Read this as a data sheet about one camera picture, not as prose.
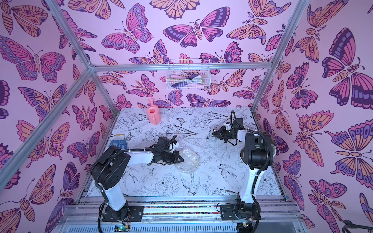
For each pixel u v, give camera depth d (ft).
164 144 2.56
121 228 2.36
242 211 2.21
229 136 2.87
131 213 2.39
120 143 3.29
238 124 2.74
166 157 2.66
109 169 1.59
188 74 3.15
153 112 3.42
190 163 2.87
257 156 1.80
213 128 3.37
